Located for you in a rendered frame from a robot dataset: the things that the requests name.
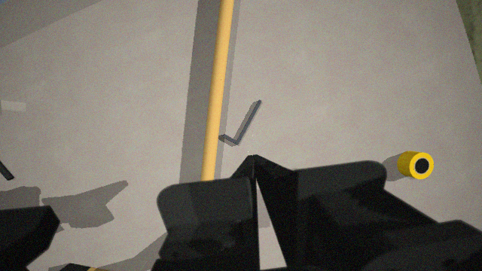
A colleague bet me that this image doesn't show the grey l-shaped bar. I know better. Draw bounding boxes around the grey l-shaped bar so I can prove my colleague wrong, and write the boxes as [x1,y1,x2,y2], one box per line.
[222,100,262,145]

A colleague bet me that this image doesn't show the yellow cylinder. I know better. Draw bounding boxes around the yellow cylinder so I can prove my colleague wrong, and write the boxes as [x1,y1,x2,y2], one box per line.
[397,151,434,179]

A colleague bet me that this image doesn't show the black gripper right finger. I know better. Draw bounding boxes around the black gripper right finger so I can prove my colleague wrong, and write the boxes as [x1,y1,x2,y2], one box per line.
[252,154,387,266]

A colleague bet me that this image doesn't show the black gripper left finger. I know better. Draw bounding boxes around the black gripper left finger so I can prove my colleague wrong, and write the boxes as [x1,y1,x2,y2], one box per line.
[157,155,260,270]

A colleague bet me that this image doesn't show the long wooden-handled scraper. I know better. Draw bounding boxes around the long wooden-handled scraper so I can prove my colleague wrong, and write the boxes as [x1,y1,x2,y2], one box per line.
[200,0,234,181]

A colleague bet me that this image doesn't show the black bent bar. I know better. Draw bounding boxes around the black bent bar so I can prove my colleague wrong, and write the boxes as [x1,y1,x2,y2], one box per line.
[0,161,14,180]

